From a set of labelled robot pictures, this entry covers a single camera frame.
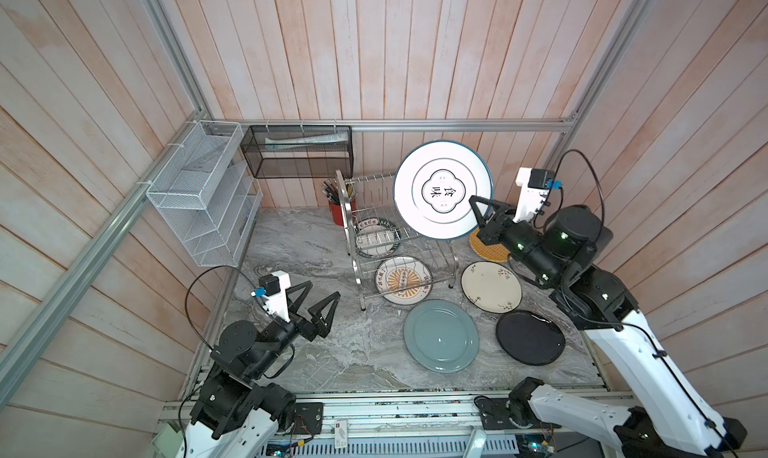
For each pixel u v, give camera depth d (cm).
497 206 50
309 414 74
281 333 52
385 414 75
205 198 67
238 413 46
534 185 46
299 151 104
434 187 59
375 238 104
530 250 46
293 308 62
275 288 53
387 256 103
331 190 131
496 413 73
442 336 87
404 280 99
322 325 54
